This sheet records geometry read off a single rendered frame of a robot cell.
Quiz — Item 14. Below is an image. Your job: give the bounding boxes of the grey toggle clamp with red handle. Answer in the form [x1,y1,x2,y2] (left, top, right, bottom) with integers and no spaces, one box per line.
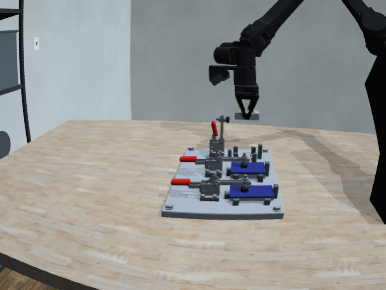
[171,173,251,202]

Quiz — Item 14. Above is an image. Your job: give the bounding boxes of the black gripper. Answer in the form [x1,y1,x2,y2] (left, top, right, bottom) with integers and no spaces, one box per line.
[235,66,259,119]

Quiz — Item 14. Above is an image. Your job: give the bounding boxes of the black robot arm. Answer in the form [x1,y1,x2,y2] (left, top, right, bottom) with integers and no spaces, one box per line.
[209,0,386,86]

